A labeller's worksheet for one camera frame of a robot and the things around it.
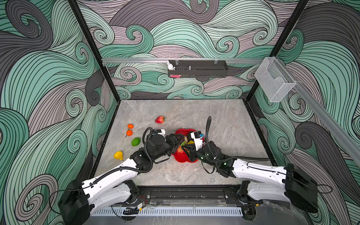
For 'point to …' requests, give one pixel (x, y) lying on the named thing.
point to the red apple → (179, 150)
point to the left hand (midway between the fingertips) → (184, 137)
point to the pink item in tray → (175, 76)
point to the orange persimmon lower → (129, 132)
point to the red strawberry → (160, 119)
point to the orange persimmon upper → (130, 126)
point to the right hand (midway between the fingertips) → (181, 148)
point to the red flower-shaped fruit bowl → (183, 157)
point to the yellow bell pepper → (118, 155)
